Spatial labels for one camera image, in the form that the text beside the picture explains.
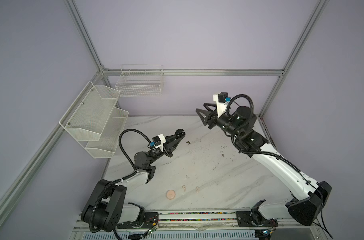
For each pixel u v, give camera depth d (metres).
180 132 0.66
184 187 0.84
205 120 0.58
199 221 0.75
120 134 0.58
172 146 0.66
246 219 0.73
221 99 0.52
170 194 0.80
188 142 1.04
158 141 0.58
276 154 0.45
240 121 0.48
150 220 0.74
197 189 0.84
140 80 0.95
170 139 0.68
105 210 0.41
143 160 0.59
